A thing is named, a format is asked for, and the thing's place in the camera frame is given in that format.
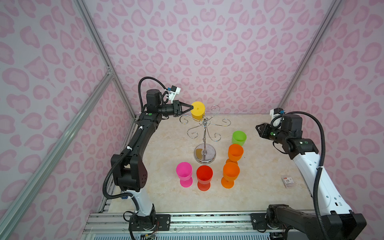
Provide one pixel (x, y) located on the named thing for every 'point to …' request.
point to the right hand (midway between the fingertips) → (259, 125)
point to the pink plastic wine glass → (184, 170)
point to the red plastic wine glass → (204, 174)
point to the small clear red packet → (288, 182)
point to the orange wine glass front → (235, 152)
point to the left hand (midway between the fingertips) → (192, 106)
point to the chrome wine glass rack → (204, 153)
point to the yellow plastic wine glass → (198, 111)
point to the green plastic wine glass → (238, 137)
